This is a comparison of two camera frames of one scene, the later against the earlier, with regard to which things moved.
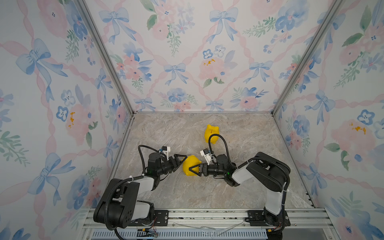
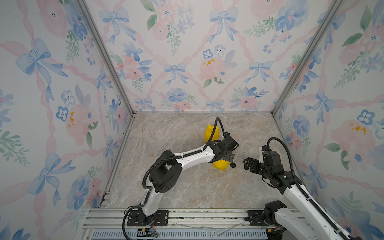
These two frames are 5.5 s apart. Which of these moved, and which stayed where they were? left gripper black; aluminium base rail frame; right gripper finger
Moved: right gripper finger; left gripper black
Stayed: aluminium base rail frame
